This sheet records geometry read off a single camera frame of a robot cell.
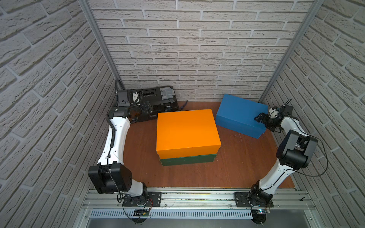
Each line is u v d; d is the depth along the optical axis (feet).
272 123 2.64
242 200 2.39
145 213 2.32
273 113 2.89
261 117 2.85
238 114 3.14
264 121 2.80
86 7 2.29
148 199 2.39
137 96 2.42
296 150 1.74
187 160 2.67
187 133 2.41
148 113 2.31
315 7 2.27
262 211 2.33
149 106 2.33
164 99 3.21
